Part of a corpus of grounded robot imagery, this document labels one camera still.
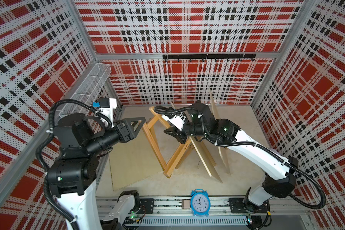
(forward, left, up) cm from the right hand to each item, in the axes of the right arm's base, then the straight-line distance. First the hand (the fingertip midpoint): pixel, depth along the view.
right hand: (170, 129), depth 61 cm
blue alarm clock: (-23, -14, -35) cm, 44 cm away
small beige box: (-23, -7, -35) cm, 43 cm away
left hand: (-4, +8, +11) cm, 15 cm away
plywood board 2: (0, -20, -32) cm, 38 cm away
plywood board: (+1, +27, -37) cm, 45 cm away
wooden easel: (-17, 0, -3) cm, 17 cm away
